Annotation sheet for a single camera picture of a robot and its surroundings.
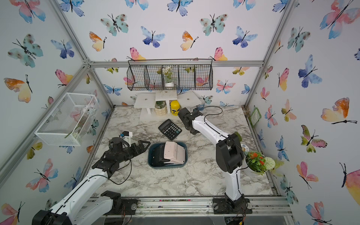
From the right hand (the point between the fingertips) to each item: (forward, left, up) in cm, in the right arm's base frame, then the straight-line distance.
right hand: (203, 126), depth 90 cm
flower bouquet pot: (-24, -26, +4) cm, 35 cm away
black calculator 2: (-17, +28, -9) cm, 34 cm away
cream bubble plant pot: (+20, +32, -6) cm, 38 cm away
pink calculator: (-16, +17, -5) cm, 24 cm away
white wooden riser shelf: (+21, +40, +1) cm, 45 cm away
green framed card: (+21, -42, -12) cm, 48 cm away
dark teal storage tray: (-22, +22, -12) cm, 33 cm away
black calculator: (+5, +23, -12) cm, 27 cm away
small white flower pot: (+30, +24, +19) cm, 43 cm away
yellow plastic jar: (+20, +20, -2) cm, 28 cm away
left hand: (-15, +32, +1) cm, 36 cm away
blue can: (+27, 0, -10) cm, 29 cm away
